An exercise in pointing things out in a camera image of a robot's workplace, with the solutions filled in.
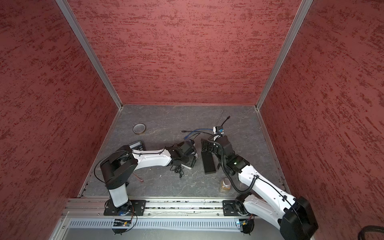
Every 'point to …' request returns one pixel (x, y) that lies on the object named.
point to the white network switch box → (189, 164)
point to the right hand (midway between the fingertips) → (207, 142)
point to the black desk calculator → (137, 145)
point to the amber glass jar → (226, 184)
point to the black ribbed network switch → (208, 163)
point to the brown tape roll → (139, 128)
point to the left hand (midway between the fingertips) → (190, 161)
